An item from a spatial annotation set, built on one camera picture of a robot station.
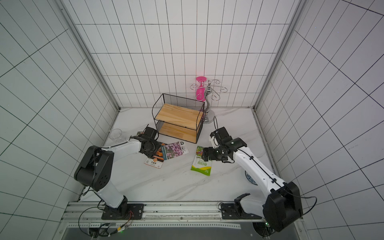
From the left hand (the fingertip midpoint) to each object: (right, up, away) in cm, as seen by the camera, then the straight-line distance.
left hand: (160, 153), depth 92 cm
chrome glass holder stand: (+34, +24, +20) cm, 46 cm away
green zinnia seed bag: (+25, -6, -3) cm, 26 cm away
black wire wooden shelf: (+12, +23, 0) cm, 26 cm away
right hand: (+27, +1, -13) cm, 30 cm away
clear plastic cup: (-31, +11, +5) cm, 33 cm away
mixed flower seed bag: (-18, +12, +11) cm, 24 cm away
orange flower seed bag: (-1, -4, -1) cm, 4 cm away
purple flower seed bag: (+8, +2, +2) cm, 9 cm away
